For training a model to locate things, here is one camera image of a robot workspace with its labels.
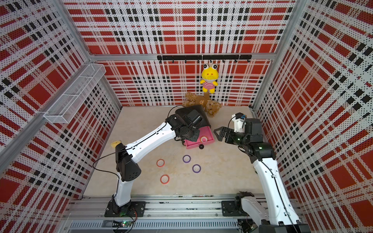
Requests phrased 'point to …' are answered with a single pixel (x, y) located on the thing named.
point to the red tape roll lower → (164, 179)
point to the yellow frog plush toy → (209, 75)
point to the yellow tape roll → (204, 139)
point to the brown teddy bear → (211, 107)
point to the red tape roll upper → (161, 163)
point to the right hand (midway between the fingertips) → (223, 132)
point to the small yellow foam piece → (114, 143)
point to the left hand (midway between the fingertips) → (195, 136)
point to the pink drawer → (206, 131)
